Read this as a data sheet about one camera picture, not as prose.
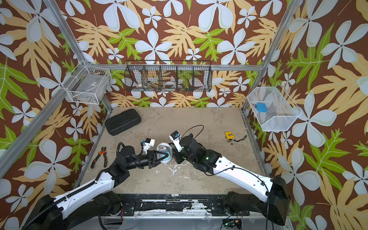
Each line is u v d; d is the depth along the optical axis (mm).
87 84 857
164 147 736
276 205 375
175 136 626
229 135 1014
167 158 687
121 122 1041
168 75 970
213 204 757
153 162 639
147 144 709
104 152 950
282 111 767
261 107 854
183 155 616
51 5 676
